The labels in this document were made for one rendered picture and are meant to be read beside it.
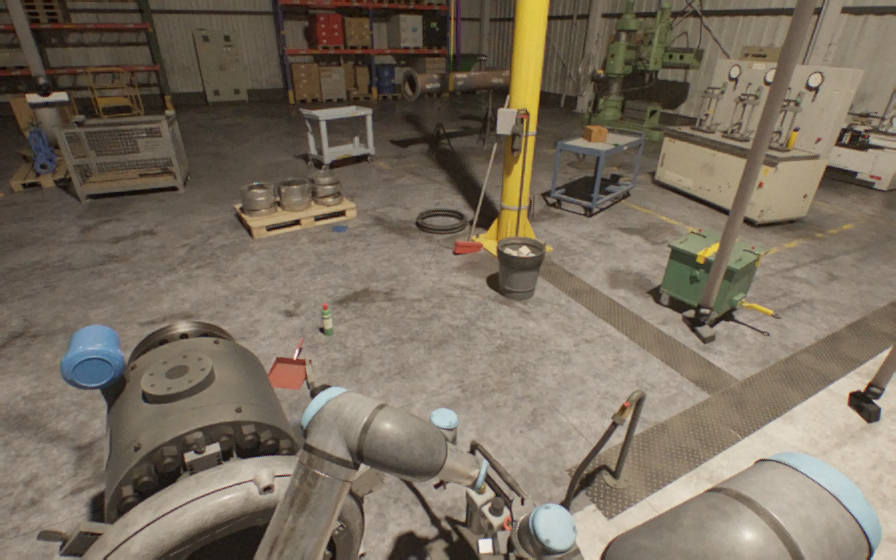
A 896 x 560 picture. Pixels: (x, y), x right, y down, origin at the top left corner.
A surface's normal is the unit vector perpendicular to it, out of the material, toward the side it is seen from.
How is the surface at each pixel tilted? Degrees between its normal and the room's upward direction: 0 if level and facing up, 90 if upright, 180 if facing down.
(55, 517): 0
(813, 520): 25
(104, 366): 90
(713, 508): 31
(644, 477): 0
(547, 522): 19
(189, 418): 1
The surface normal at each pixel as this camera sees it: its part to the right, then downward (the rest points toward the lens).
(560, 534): 0.15, -0.68
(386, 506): 0.02, -0.88
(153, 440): -0.26, -0.74
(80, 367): 0.55, 0.41
